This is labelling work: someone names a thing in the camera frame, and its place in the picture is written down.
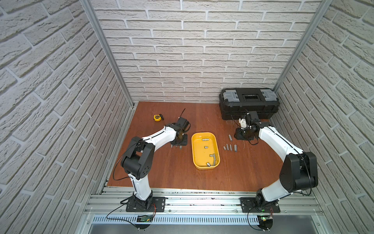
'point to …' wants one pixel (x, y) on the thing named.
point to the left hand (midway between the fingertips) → (184, 140)
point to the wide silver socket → (235, 148)
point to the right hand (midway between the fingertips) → (239, 135)
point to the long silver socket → (205, 139)
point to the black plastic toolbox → (234, 103)
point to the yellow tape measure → (158, 117)
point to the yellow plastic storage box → (206, 153)
